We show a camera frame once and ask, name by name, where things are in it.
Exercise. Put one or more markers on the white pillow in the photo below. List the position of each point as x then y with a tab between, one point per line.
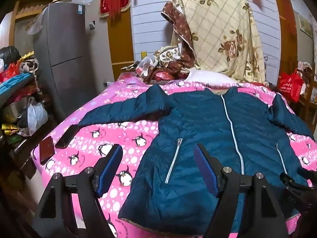
208	77

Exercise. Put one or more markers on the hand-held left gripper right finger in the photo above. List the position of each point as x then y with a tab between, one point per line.
204	164

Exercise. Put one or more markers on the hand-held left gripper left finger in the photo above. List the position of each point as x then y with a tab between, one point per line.
110	163

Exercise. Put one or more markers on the blue plastic tray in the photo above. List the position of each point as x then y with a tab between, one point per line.
12	84

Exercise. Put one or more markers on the black phone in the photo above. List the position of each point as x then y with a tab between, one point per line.
66	136

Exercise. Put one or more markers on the wall picture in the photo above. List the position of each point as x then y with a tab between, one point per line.
305	26

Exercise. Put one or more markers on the wooden chair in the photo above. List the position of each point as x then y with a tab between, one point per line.
308	99

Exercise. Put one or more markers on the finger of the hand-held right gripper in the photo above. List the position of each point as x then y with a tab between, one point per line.
307	173
291	181

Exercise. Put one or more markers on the black scissors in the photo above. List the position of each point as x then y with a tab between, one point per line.
131	65

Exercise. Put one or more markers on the clear plastic bag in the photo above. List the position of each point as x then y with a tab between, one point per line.
146	65

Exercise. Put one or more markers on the cream floral quilt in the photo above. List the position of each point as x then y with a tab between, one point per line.
218	24

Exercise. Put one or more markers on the yellow bottle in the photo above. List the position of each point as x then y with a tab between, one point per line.
143	55

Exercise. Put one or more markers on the grey refrigerator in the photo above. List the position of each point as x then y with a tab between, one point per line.
64	54

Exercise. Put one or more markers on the brown patterned quilt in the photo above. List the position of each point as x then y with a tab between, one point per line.
182	37

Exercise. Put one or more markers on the pink penguin print blanket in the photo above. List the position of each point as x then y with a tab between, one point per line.
116	138

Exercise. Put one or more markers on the cluttered wooden shelf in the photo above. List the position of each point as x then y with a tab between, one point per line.
22	143

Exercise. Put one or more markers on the white plastic bag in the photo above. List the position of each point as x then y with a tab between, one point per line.
37	116

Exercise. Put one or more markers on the red shopping bag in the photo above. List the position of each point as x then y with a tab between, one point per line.
289	85

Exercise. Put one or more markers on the teal puffer jacket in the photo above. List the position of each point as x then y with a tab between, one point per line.
198	129

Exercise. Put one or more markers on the black plastic bag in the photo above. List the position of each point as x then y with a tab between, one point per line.
8	54

